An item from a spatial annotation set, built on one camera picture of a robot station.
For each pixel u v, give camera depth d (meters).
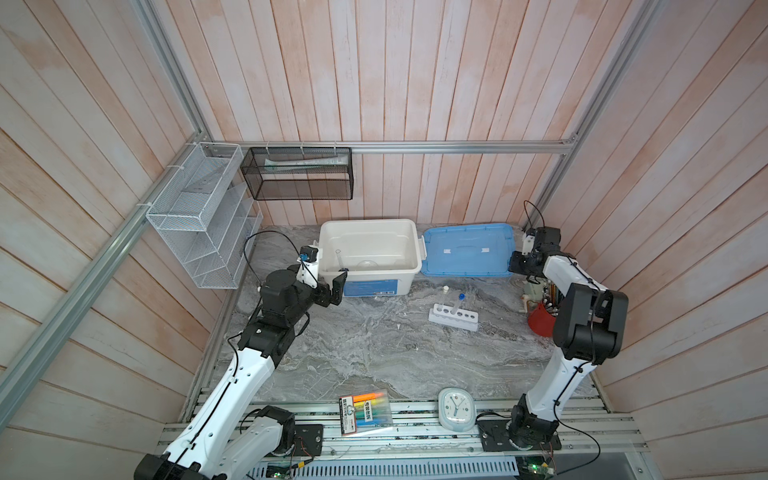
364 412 0.76
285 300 0.54
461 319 0.92
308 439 0.73
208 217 0.73
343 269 1.06
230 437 0.44
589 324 0.52
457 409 0.76
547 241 0.78
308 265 0.61
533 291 0.96
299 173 1.05
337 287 0.67
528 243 0.91
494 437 0.73
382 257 1.11
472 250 1.08
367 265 1.07
